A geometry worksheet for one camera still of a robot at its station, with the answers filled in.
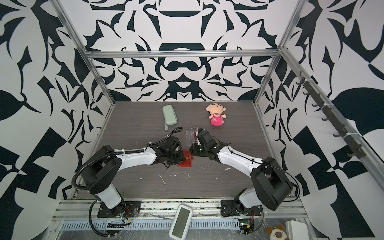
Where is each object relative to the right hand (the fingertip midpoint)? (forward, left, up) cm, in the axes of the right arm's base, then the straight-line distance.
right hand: (191, 148), depth 86 cm
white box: (-37, -45, -6) cm, 59 cm away
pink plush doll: (+31, -17, -3) cm, 35 cm away
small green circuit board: (-34, -24, -10) cm, 43 cm away
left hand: (-3, +3, -5) cm, 6 cm away
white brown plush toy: (-38, -37, -6) cm, 53 cm away
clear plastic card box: (+14, 0, -6) cm, 15 cm away
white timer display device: (-34, +5, -4) cm, 35 cm away
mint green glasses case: (+29, +16, -5) cm, 34 cm away
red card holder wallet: (-3, +2, -6) cm, 7 cm away
